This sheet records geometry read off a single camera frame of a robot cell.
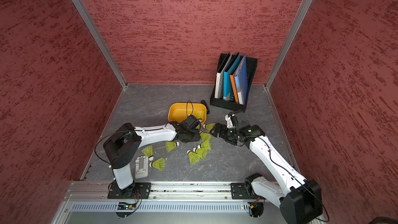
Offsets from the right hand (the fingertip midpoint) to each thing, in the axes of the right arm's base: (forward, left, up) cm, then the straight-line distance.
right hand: (216, 138), depth 78 cm
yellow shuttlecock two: (+21, +9, -9) cm, 24 cm away
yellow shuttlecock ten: (-10, +30, -8) cm, 33 cm away
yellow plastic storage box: (+25, +24, -12) cm, 37 cm away
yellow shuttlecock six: (0, +25, -9) cm, 27 cm away
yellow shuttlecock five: (+5, +5, -12) cm, 14 cm away
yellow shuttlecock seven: (0, +5, -10) cm, 11 cm away
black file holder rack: (+50, -28, +7) cm, 58 cm away
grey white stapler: (-11, +40, -11) cm, 43 cm away
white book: (+32, -4, +10) cm, 33 cm away
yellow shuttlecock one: (+12, +3, -10) cm, 17 cm away
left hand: (+5, +11, -12) cm, 17 cm away
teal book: (+32, -8, +11) cm, 34 cm away
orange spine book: (+29, -13, +7) cm, 33 cm away
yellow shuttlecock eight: (-6, +12, -14) cm, 19 cm away
